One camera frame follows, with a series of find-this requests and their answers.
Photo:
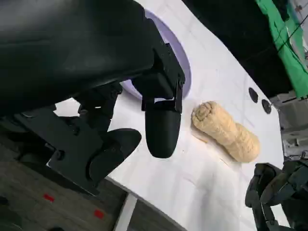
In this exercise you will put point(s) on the small wooden toothpick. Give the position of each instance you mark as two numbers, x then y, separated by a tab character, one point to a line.
199	138

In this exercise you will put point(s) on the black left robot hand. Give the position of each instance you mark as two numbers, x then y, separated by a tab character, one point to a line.
72	48

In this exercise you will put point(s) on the lilac plate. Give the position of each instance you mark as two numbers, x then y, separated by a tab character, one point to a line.
176	60

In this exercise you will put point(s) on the grey workshop equipment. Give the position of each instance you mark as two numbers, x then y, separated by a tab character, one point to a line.
293	125

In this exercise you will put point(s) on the beige towel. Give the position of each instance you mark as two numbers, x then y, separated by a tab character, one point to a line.
226	130

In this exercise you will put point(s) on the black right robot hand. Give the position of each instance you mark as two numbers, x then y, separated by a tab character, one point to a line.
272	187

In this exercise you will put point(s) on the green cloth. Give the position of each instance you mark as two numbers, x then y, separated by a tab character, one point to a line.
286	41

